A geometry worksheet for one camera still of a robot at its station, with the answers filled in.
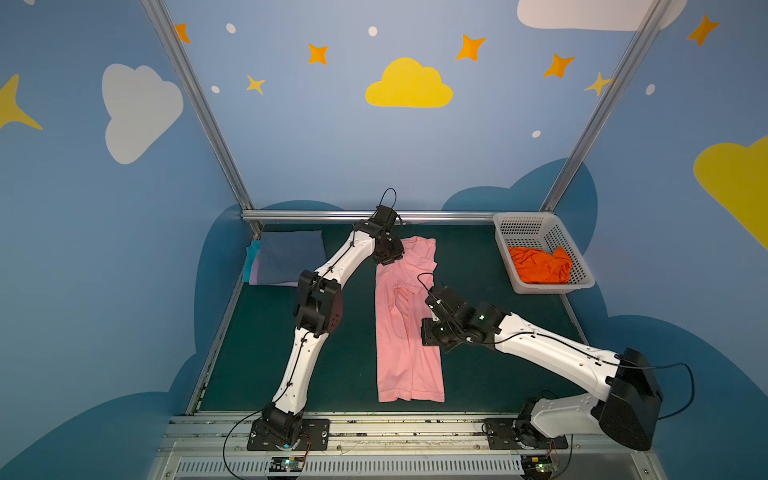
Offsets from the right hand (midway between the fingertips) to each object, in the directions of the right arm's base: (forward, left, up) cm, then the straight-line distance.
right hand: (422, 331), depth 80 cm
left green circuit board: (-30, +31, -12) cm, 45 cm away
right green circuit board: (-28, -28, -14) cm, 42 cm away
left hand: (+28, +6, -2) cm, 29 cm away
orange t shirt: (+31, -42, -9) cm, 53 cm away
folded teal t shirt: (+29, +62, -9) cm, 69 cm away
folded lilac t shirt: (+19, +56, -6) cm, 59 cm away
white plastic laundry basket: (+51, -49, -11) cm, 72 cm away
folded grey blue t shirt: (+29, +48, -6) cm, 56 cm away
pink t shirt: (-6, +3, -11) cm, 13 cm away
